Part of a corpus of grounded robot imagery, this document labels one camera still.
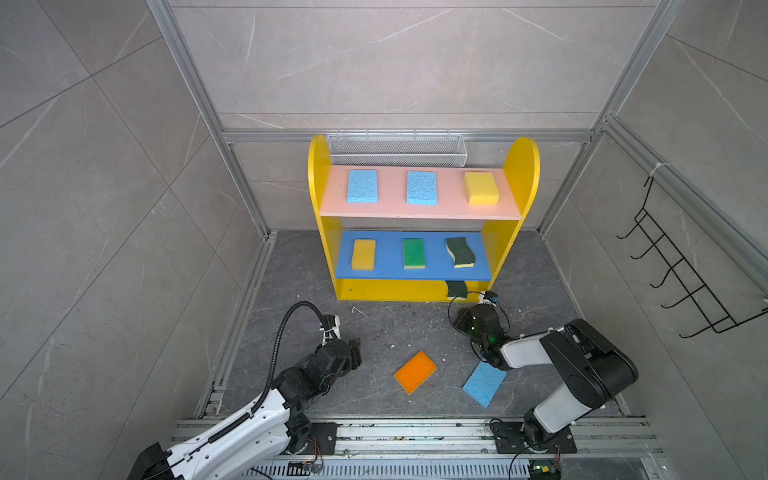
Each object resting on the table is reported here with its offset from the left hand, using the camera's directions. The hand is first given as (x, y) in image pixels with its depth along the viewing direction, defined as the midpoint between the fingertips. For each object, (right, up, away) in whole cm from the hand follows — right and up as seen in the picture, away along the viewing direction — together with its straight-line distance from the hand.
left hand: (352, 336), depth 81 cm
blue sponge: (+37, -13, 0) cm, 40 cm away
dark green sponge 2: (+34, +23, +11) cm, 42 cm away
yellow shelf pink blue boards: (+21, +30, +19) cm, 41 cm away
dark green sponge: (+33, +11, +17) cm, 39 cm away
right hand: (+32, +5, +14) cm, 36 cm away
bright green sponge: (+18, +23, +11) cm, 32 cm away
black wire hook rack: (+77, +10, -23) cm, 81 cm away
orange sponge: (+18, -11, +2) cm, 21 cm away
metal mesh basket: (+13, +58, +17) cm, 61 cm away
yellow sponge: (+2, +23, +11) cm, 26 cm away
